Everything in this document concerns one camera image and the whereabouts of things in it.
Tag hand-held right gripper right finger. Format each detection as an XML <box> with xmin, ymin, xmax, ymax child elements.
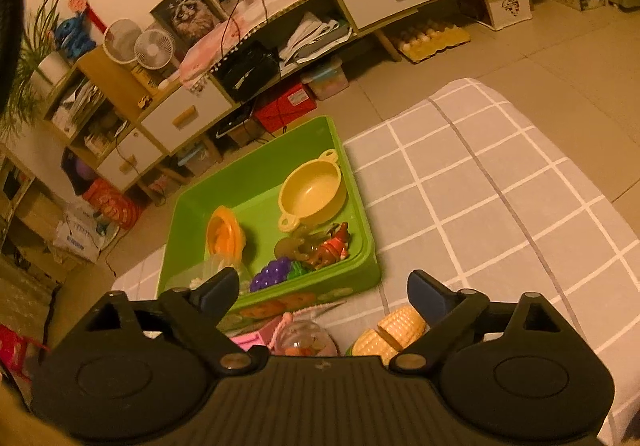
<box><xmin>387</xmin><ymin>270</ymin><xmax>576</xmax><ymax>372</ymax></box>

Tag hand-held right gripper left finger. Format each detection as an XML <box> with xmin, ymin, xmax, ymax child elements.
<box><xmin>70</xmin><ymin>267</ymin><xmax>256</xmax><ymax>372</ymax></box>

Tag purple toy grapes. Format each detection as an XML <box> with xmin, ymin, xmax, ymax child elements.
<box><xmin>250</xmin><ymin>257</ymin><xmax>293</xmax><ymax>293</ymax></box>

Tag orange toy bowl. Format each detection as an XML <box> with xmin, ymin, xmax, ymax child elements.
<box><xmin>206</xmin><ymin>206</ymin><xmax>247</xmax><ymax>259</ymax></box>

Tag yellow toy corn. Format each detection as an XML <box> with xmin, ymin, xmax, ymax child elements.
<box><xmin>350</xmin><ymin>303</ymin><xmax>428</xmax><ymax>367</ymax></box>

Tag pink toy box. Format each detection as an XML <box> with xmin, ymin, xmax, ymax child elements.
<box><xmin>227</xmin><ymin>313</ymin><xmax>293</xmax><ymax>352</ymax></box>

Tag green plastic box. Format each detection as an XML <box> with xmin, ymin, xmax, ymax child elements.
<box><xmin>156</xmin><ymin>115</ymin><xmax>385</xmax><ymax>332</ymax></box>

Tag clear capsule ball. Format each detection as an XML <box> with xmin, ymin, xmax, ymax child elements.
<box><xmin>274</xmin><ymin>319</ymin><xmax>338</xmax><ymax>358</ymax></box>

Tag white beaded string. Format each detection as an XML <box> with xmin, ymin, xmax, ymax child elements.
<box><xmin>270</xmin><ymin>300</ymin><xmax>348</xmax><ymax>344</ymax></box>

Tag small reindeer figurine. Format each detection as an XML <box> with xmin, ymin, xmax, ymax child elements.
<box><xmin>320</xmin><ymin>221</ymin><xmax>351</xmax><ymax>267</ymax></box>

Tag yellow toy pot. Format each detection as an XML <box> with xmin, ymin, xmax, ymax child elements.
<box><xmin>277</xmin><ymin>149</ymin><xmax>348</xmax><ymax>233</ymax></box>

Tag grey checked cloth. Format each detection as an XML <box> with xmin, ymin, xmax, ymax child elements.
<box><xmin>110</xmin><ymin>78</ymin><xmax>640</xmax><ymax>442</ymax></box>

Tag small clear storage box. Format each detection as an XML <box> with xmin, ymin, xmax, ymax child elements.
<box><xmin>150</xmin><ymin>171</ymin><xmax>188</xmax><ymax>199</ymax></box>

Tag blue lidded storage box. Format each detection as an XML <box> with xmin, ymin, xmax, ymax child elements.
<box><xmin>175</xmin><ymin>146</ymin><xmax>216</xmax><ymax>177</ymax></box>

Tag red round gift box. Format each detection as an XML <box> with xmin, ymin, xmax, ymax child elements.
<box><xmin>82</xmin><ymin>179</ymin><xmax>146</xmax><ymax>229</ymax></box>

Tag white plastic bag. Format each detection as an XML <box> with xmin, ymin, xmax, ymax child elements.
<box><xmin>54</xmin><ymin>209</ymin><xmax>121</xmax><ymax>264</ymax></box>

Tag black flat device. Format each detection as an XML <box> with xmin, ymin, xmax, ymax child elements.
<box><xmin>215</xmin><ymin>112</ymin><xmax>253</xmax><ymax>139</ymax></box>

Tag red cardboard box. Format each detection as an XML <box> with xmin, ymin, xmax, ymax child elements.
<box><xmin>252</xmin><ymin>82</ymin><xmax>318</xmax><ymax>132</ymax></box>

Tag black bag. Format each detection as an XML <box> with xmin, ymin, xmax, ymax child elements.
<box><xmin>215</xmin><ymin>40</ymin><xmax>281</xmax><ymax>102</ymax></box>

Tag yellow bottle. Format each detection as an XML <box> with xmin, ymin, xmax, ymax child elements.
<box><xmin>131</xmin><ymin>64</ymin><xmax>158</xmax><ymax>94</ymax></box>

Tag stack of papers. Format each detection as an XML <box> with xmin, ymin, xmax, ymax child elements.
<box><xmin>60</xmin><ymin>79</ymin><xmax>108</xmax><ymax>127</ymax></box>

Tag wooden tv cabinet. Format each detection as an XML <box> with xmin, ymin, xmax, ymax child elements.
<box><xmin>42</xmin><ymin>0</ymin><xmax>546</xmax><ymax>192</ymax></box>

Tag small white desk fan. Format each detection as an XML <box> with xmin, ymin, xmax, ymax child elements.
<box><xmin>134</xmin><ymin>29</ymin><xmax>176</xmax><ymax>72</ymax></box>

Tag yellow egg tray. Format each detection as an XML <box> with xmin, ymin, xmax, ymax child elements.
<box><xmin>387</xmin><ymin>19</ymin><xmax>472</xmax><ymax>63</ymax></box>

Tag large white desk fan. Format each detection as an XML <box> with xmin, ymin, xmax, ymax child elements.
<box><xmin>102</xmin><ymin>19</ymin><xmax>143</xmax><ymax>64</ymax></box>

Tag pile of folded papers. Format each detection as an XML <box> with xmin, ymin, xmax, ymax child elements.
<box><xmin>277</xmin><ymin>11</ymin><xmax>353</xmax><ymax>64</ymax></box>

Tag framed cat picture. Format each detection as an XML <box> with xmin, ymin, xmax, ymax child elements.
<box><xmin>150</xmin><ymin>0</ymin><xmax>228</xmax><ymax>50</ymax></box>

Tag potted green plant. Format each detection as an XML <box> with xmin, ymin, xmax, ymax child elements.
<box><xmin>0</xmin><ymin>0</ymin><xmax>68</xmax><ymax>127</ymax></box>

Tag blue plush toy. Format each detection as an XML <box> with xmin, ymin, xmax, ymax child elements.
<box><xmin>54</xmin><ymin>11</ymin><xmax>97</xmax><ymax>60</ymax></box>

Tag white crate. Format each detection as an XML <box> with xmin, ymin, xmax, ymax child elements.
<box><xmin>460</xmin><ymin>0</ymin><xmax>531</xmax><ymax>31</ymax></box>

